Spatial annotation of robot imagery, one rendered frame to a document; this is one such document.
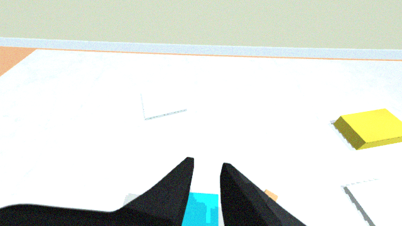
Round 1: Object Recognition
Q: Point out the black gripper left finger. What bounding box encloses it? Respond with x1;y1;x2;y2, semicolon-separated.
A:
0;157;194;226

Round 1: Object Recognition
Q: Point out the yellow flat block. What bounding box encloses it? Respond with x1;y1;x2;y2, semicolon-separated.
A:
333;109;402;150

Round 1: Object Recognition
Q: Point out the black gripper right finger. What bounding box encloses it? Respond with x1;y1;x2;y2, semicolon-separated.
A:
220;163;307;226

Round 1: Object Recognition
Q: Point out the tan flat bar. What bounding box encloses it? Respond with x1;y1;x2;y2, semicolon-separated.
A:
264;189;278;201

